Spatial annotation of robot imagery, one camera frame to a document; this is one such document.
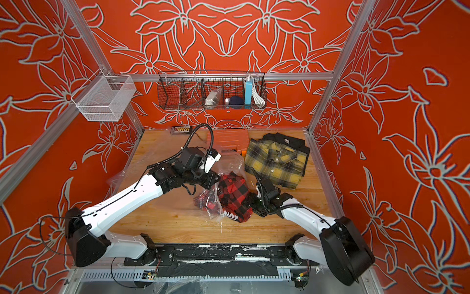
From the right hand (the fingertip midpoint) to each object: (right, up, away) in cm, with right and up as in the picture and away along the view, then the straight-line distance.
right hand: (241, 206), depth 83 cm
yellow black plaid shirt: (+23, +21, +18) cm, 36 cm away
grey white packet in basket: (-14, +52, +9) cm, 55 cm away
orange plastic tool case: (-6, +32, +24) cm, 41 cm away
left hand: (-8, +15, -10) cm, 20 cm away
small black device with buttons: (-39, +39, +35) cm, 65 cm away
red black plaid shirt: (-5, +1, +3) cm, 6 cm away
